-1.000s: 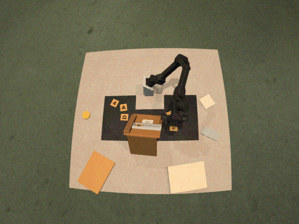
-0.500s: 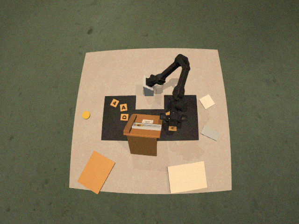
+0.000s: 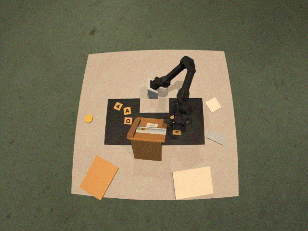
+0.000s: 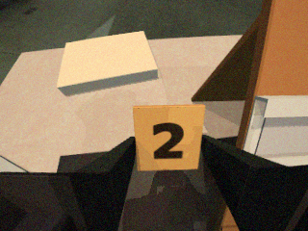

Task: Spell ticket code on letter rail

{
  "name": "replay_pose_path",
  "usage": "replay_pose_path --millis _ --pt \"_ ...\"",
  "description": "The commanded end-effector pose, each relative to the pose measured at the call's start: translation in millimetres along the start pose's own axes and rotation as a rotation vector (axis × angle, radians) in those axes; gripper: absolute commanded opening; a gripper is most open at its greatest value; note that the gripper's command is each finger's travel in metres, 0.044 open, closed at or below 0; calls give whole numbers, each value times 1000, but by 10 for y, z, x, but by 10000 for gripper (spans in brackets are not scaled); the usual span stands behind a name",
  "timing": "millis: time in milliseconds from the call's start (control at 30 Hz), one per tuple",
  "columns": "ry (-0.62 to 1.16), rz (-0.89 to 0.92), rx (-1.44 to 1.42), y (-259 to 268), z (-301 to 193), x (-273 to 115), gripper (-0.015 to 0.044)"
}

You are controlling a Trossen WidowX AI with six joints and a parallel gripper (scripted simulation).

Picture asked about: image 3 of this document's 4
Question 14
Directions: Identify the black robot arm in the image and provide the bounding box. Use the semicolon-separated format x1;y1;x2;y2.
150;56;196;126

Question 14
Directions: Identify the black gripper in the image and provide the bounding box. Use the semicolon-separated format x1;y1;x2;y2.
163;111;192;133

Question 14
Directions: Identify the orange flat rectangular card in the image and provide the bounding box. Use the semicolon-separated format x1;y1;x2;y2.
80;155;119;201

